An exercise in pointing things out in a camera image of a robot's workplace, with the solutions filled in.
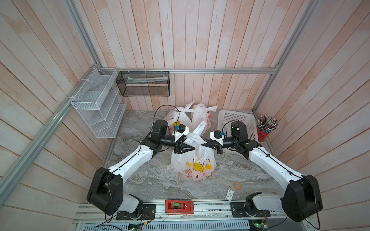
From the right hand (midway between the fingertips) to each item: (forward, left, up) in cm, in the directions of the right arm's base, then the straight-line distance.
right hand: (202, 142), depth 75 cm
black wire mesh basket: (+35, +36, +13) cm, 52 cm away
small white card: (-20, -16, -21) cm, 33 cm away
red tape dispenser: (-28, +13, -16) cm, 34 cm away
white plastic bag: (-9, +3, -8) cm, 12 cm away
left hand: (-3, +5, +2) cm, 7 cm away
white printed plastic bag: (+26, -1, -5) cm, 26 cm away
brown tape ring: (-15, -20, -22) cm, 34 cm away
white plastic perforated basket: (+35, -22, -18) cm, 45 cm away
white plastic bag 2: (+23, +13, -3) cm, 27 cm away
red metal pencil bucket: (+15, -42, -13) cm, 46 cm away
